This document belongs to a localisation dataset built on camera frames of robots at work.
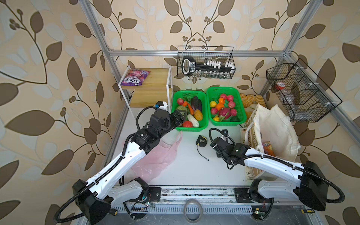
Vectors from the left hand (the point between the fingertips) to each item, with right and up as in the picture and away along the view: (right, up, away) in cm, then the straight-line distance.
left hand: (185, 113), depth 69 cm
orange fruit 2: (+27, +5, +40) cm, 48 cm away
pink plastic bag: (-18, -29, +16) cm, 38 cm away
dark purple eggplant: (+9, +7, +40) cm, 42 cm away
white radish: (+6, -6, +33) cm, 34 cm away
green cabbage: (-2, +4, +34) cm, 34 cm away
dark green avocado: (+36, -4, +33) cm, 49 cm away
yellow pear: (+23, -4, +30) cm, 38 cm away
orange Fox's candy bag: (+48, -21, +11) cm, 53 cm away
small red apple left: (+22, +1, +38) cm, 44 cm away
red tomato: (+2, -8, +28) cm, 29 cm away
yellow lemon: (+22, +7, +42) cm, 48 cm away
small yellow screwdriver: (+62, -49, +1) cm, 79 cm away
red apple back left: (+32, +14, +47) cm, 59 cm away
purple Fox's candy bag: (-31, +22, +15) cm, 41 cm away
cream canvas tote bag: (+51, -8, +10) cm, 52 cm away
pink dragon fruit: (+29, +1, +31) cm, 42 cm away
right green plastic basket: (+24, +16, +47) cm, 55 cm away
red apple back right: (+37, +12, +47) cm, 61 cm away
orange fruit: (+30, +10, +45) cm, 55 cm away
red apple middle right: (+37, +6, +42) cm, 57 cm away
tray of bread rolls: (+53, +9, +43) cm, 69 cm away
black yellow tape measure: (+11, -19, +23) cm, 31 cm away
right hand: (+22, -21, +13) cm, 33 cm away
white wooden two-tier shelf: (-16, +16, +13) cm, 26 cm away
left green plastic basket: (+13, +15, +44) cm, 48 cm away
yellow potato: (+9, -2, +33) cm, 34 cm away
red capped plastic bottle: (+56, +16, +12) cm, 59 cm away
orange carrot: (0, +7, +45) cm, 46 cm away
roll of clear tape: (+5, -48, +7) cm, 48 cm away
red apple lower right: (+37, 0, +36) cm, 52 cm away
